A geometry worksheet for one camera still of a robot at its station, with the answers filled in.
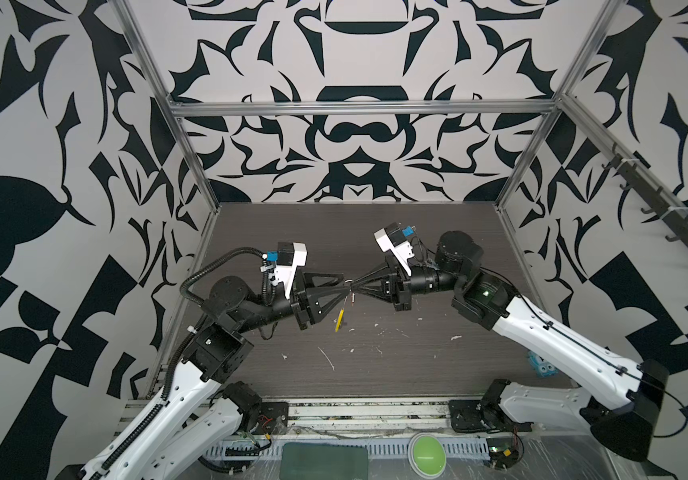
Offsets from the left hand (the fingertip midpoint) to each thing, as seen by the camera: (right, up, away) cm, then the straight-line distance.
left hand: (347, 279), depth 54 cm
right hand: (+2, -2, +1) cm, 3 cm away
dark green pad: (-5, -44, +16) cm, 47 cm away
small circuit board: (+37, -43, +17) cm, 59 cm away
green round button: (+18, -42, +15) cm, 48 cm away
